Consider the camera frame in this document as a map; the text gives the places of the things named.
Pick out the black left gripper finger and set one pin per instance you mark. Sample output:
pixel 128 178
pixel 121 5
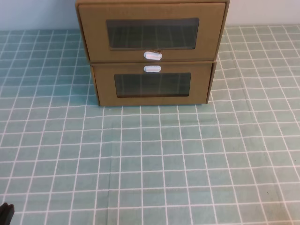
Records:
pixel 6 213

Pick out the brown cardboard shoebox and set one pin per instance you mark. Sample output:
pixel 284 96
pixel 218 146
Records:
pixel 150 30
pixel 164 83

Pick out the cyan checkered tablecloth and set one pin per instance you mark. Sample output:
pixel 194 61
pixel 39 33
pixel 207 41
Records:
pixel 64 160

